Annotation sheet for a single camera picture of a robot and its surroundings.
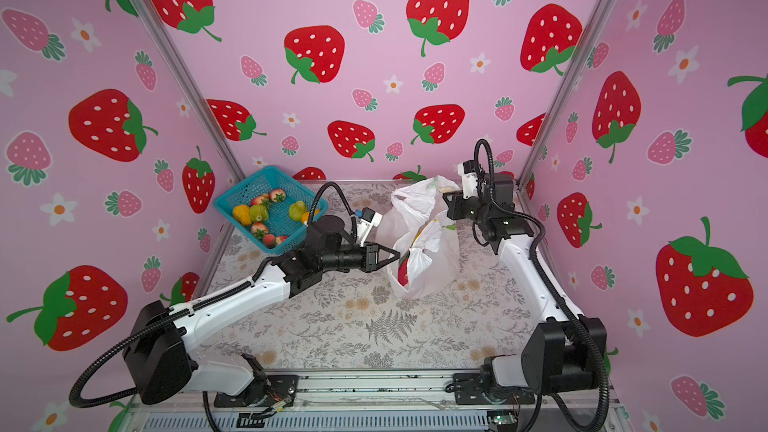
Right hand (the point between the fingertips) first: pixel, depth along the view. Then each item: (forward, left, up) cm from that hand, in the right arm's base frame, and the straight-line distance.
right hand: (444, 193), depth 80 cm
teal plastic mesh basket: (+9, +63, -24) cm, 68 cm away
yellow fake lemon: (+2, +70, -20) cm, 73 cm away
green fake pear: (+7, +51, -20) cm, 55 cm away
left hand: (-20, +10, -2) cm, 22 cm away
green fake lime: (+3, +64, -20) cm, 67 cm away
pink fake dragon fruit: (-20, +10, -8) cm, 24 cm away
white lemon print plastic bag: (-11, +7, 0) cm, 13 cm away
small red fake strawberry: (-3, +61, -21) cm, 65 cm away
